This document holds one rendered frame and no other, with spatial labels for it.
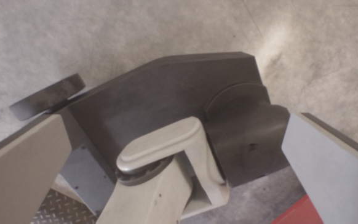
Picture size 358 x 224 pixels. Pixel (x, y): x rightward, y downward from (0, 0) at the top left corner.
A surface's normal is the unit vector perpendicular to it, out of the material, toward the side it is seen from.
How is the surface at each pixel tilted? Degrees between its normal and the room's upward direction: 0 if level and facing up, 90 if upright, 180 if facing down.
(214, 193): 0
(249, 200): 0
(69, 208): 23
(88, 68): 0
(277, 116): 66
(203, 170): 18
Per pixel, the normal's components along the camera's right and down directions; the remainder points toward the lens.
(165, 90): 0.03, 0.39
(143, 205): -0.41, -0.84
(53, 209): 0.25, 0.07
